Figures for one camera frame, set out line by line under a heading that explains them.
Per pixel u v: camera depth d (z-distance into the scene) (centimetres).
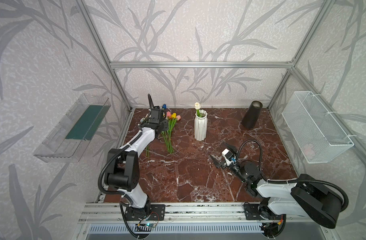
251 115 108
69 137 64
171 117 110
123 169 46
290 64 93
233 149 71
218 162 69
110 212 75
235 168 68
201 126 89
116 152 46
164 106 119
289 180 50
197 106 77
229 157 63
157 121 72
